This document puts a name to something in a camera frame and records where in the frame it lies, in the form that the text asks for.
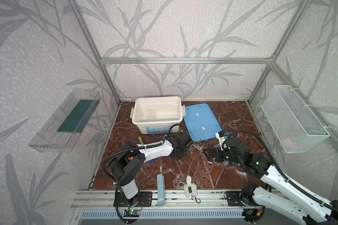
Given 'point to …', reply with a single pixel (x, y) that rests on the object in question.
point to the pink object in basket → (286, 142)
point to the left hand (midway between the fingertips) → (187, 150)
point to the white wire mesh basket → (297, 128)
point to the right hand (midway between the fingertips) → (209, 145)
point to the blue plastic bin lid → (201, 122)
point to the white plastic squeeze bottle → (190, 189)
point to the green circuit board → (131, 213)
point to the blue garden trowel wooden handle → (141, 140)
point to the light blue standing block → (161, 190)
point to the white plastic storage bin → (155, 115)
